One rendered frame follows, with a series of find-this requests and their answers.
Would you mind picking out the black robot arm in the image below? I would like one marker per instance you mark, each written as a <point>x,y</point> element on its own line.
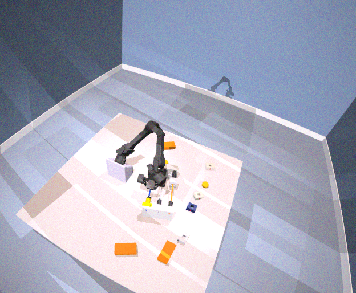
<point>158,160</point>

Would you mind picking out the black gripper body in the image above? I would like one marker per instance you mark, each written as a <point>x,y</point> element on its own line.
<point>141,179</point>

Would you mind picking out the orange rectangular block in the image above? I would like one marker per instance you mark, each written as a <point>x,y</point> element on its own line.
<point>125,248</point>
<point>166,252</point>
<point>169,145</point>

